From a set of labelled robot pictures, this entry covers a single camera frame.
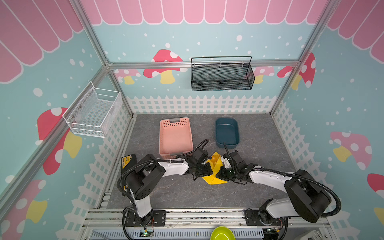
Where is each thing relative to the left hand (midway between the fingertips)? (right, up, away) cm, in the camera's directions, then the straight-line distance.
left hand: (212, 175), depth 87 cm
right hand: (+1, 0, -1) cm, 2 cm away
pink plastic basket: (-24, +21, +19) cm, 37 cm away
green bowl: (+3, -21, -18) cm, 28 cm away
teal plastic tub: (+14, +25, +23) cm, 37 cm away
